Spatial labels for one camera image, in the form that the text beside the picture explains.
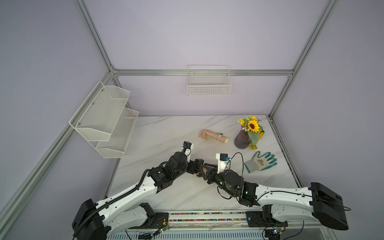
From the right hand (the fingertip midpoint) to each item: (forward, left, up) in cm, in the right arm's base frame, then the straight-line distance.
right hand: (201, 167), depth 74 cm
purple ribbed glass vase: (+24, -28, -12) cm, 39 cm away
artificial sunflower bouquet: (+21, -28, +8) cm, 36 cm away
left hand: (+5, +3, -1) cm, 5 cm away
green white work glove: (+9, -38, -17) cm, 42 cm away
